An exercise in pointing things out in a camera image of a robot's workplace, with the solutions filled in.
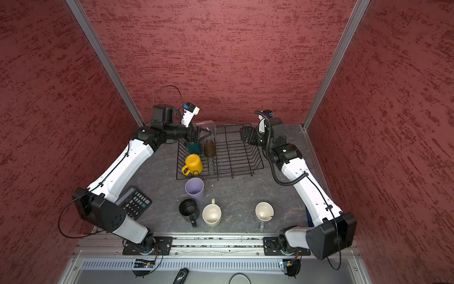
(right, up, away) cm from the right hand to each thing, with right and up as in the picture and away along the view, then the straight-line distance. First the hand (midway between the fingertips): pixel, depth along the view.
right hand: (247, 134), depth 76 cm
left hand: (-19, 0, -2) cm, 19 cm away
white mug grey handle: (+9, -37, +5) cm, 38 cm away
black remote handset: (-26, -53, -12) cm, 61 cm away
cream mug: (-17, -38, +5) cm, 41 cm away
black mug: (-28, -37, +7) cm, 47 cm away
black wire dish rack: (-14, -10, +30) cm, 34 cm away
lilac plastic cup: (-25, -25, +6) cm, 36 cm away
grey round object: (-4, -57, -9) cm, 57 cm away
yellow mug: (-27, -14, +11) cm, 32 cm away
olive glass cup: (-20, -8, +24) cm, 32 cm away
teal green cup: (-29, -7, +24) cm, 38 cm away
